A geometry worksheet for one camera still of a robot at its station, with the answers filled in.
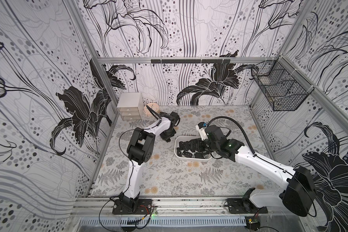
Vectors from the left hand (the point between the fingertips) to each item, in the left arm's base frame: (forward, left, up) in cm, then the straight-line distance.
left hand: (168, 137), depth 100 cm
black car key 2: (-12, -8, +2) cm, 14 cm away
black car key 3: (-13, -13, +1) cm, 18 cm away
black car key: (-5, -9, 0) cm, 11 cm away
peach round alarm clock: (+28, +14, +2) cm, 32 cm away
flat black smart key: (-13, -21, +1) cm, 24 cm away
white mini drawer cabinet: (+18, +28, +12) cm, 36 cm away
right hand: (-12, -16, +16) cm, 25 cm away
